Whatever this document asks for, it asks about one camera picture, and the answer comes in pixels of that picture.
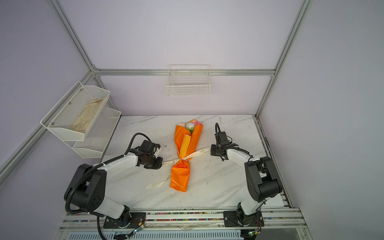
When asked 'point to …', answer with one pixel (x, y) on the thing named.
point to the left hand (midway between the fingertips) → (160, 166)
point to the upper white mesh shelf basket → (72, 118)
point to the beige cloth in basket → (81, 122)
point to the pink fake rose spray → (197, 123)
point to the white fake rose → (190, 126)
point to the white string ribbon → (171, 161)
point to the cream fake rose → (181, 124)
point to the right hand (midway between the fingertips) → (214, 149)
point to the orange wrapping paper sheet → (185, 142)
